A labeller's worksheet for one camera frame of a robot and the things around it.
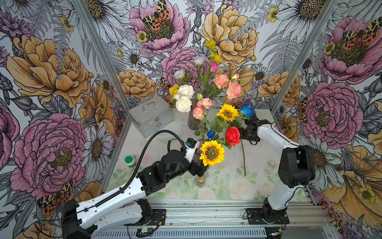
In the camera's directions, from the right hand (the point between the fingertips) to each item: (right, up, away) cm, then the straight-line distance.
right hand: (243, 139), depth 93 cm
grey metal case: (-58, +15, +6) cm, 61 cm away
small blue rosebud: (-23, +5, -22) cm, 32 cm away
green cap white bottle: (-66, -12, -8) cm, 68 cm away
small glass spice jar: (-27, -20, -15) cm, 37 cm away
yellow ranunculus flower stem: (-1, -20, -4) cm, 20 cm away
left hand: (-27, -6, -24) cm, 37 cm away
